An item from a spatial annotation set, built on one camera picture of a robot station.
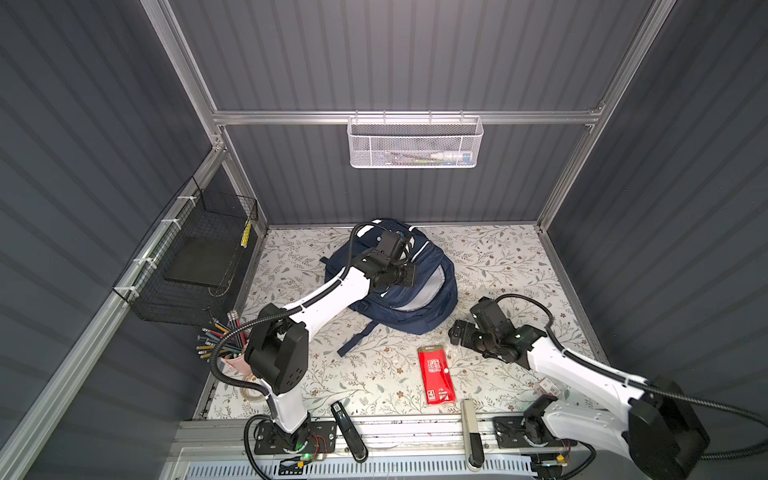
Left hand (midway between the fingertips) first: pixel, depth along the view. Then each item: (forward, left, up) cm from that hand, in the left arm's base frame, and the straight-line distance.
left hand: (413, 271), depth 86 cm
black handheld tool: (-39, +18, -15) cm, 45 cm away
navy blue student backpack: (-5, -4, -11) cm, 13 cm away
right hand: (-16, -13, -12) cm, 24 cm away
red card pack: (-26, -5, -21) cm, 34 cm away
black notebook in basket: (-2, +54, +11) cm, 55 cm away
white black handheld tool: (-41, -10, -12) cm, 44 cm away
